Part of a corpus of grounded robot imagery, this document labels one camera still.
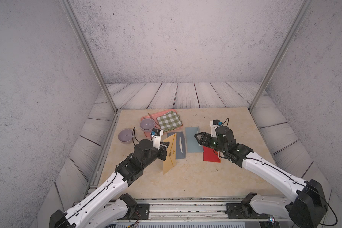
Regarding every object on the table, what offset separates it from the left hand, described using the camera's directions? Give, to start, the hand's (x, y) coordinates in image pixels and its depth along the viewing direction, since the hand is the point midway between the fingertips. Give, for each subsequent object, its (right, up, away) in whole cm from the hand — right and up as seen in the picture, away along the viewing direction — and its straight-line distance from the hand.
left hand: (171, 144), depth 73 cm
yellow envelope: (-1, -11, +4) cm, 12 cm away
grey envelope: (+6, -5, +26) cm, 28 cm away
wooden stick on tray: (-14, +12, +38) cm, 42 cm away
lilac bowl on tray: (-19, +9, +35) cm, 41 cm away
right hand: (+14, +3, +5) cm, 16 cm away
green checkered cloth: (-3, +11, +39) cm, 40 cm away
